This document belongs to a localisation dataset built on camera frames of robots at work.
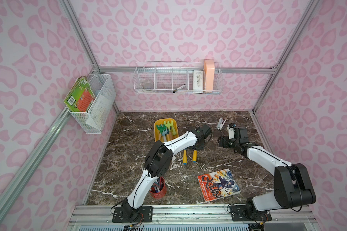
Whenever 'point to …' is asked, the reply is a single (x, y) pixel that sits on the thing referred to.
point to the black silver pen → (181, 86)
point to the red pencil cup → (158, 189)
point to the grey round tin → (148, 85)
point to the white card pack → (197, 82)
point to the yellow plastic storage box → (166, 130)
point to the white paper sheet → (100, 110)
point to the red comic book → (217, 185)
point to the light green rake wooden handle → (169, 125)
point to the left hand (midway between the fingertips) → (198, 145)
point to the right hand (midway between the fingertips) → (223, 138)
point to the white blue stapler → (221, 123)
